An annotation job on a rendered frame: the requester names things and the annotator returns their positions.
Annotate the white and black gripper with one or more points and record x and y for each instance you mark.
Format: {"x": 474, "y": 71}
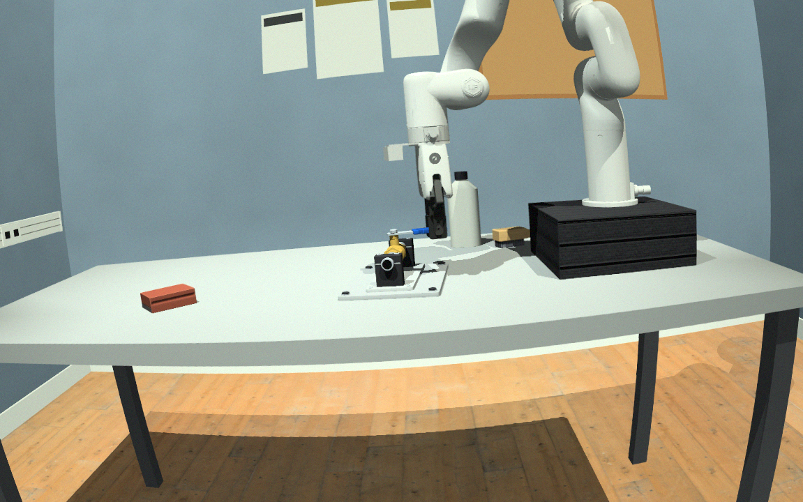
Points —
{"x": 434, "y": 175}

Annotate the brass ball valve with blue handle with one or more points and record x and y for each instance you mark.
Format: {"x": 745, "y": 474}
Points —
{"x": 396, "y": 270}

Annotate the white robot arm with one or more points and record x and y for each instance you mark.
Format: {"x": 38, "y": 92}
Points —
{"x": 612, "y": 73}

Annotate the orange-brown grooved block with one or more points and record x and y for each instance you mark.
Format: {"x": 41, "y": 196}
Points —
{"x": 168, "y": 298}

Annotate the white plastic bottle with black cap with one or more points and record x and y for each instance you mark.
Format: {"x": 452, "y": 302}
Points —
{"x": 464, "y": 219}

